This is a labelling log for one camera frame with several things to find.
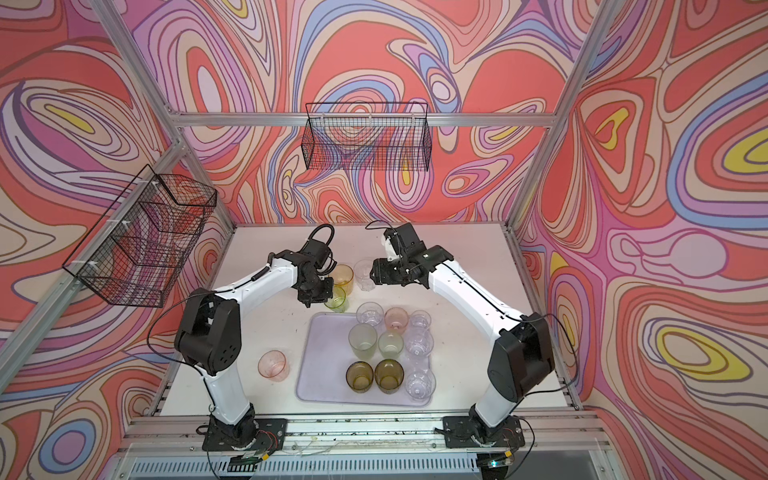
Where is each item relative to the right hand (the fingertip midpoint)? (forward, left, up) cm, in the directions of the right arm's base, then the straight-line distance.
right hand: (381, 282), depth 82 cm
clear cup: (-11, -11, -16) cm, 22 cm away
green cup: (+3, +15, -15) cm, 22 cm away
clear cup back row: (+12, +7, -15) cm, 20 cm away
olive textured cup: (-20, +7, -15) cm, 26 cm away
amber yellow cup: (+11, +13, -11) cm, 20 cm away
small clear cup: (-6, -11, -11) cm, 17 cm away
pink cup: (-16, +32, -16) cm, 39 cm away
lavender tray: (-14, +18, -18) cm, 29 cm away
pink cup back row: (-4, -4, -15) cm, 16 cm away
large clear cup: (-23, -9, -18) cm, 31 cm away
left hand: (+2, +16, -12) cm, 20 cm away
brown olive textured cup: (-20, -1, -15) cm, 25 cm away
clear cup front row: (-2, +4, -14) cm, 15 cm away
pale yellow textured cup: (-9, +7, -18) cm, 21 cm away
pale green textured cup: (-12, -2, -15) cm, 19 cm away
